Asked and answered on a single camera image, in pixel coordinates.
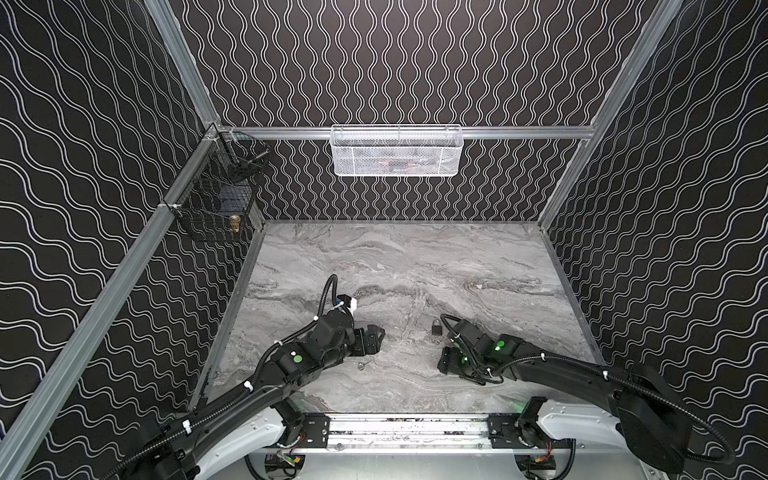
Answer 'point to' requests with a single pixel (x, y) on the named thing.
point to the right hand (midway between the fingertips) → (449, 371)
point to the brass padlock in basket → (235, 221)
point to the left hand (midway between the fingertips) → (381, 336)
